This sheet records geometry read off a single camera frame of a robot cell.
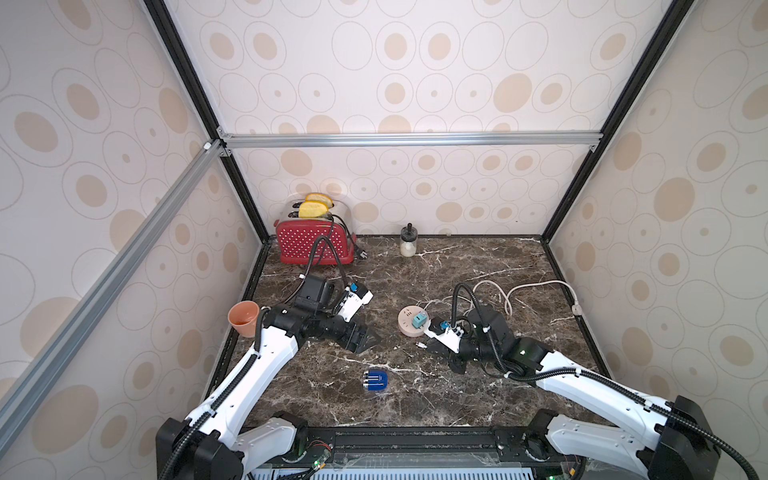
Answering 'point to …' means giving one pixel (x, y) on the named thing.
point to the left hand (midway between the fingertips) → (374, 332)
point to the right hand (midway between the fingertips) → (430, 351)
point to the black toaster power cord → (362, 253)
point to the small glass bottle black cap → (408, 240)
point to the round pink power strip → (404, 319)
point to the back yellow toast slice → (320, 197)
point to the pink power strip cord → (506, 296)
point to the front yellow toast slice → (311, 209)
